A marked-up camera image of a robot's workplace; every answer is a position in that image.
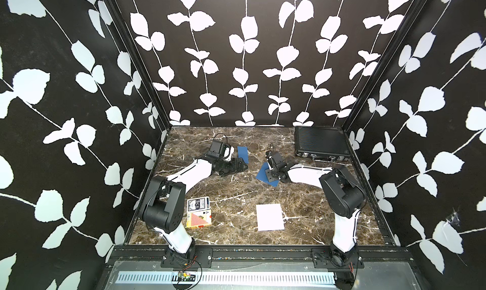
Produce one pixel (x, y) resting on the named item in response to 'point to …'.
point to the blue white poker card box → (198, 204)
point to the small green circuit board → (186, 277)
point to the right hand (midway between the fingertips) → (268, 169)
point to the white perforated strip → (230, 278)
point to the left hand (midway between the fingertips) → (242, 165)
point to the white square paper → (269, 217)
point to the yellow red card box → (199, 218)
